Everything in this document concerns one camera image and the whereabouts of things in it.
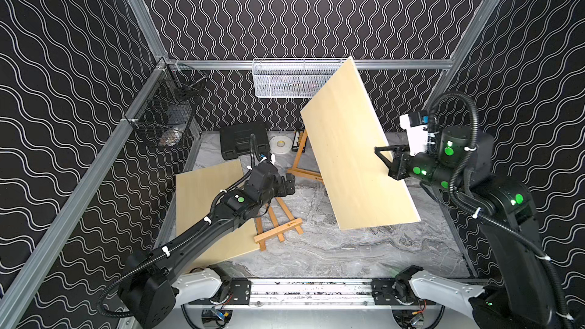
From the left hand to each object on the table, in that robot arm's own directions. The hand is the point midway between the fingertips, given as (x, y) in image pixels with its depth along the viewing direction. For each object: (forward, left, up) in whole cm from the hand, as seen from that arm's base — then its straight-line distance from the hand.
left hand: (284, 174), depth 78 cm
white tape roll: (+33, +6, -21) cm, 40 cm away
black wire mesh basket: (+24, +53, +1) cm, 58 cm away
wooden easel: (-13, +1, -19) cm, 22 cm away
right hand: (-5, -25, +22) cm, 34 cm away
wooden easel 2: (+12, -9, -16) cm, 22 cm away
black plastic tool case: (+28, +26, -15) cm, 41 cm away
